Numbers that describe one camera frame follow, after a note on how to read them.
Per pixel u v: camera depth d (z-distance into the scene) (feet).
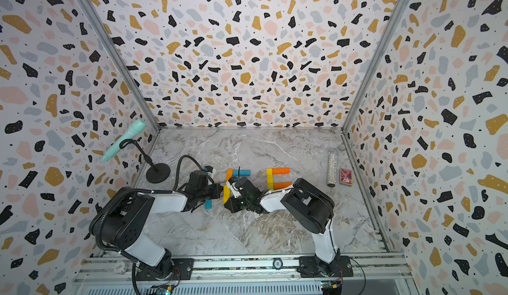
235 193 2.73
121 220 1.50
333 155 3.56
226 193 3.03
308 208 1.67
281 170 3.39
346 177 3.28
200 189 2.53
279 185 3.28
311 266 2.45
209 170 2.86
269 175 3.29
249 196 2.43
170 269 2.34
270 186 3.14
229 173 3.29
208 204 2.93
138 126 2.51
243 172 3.36
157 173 3.28
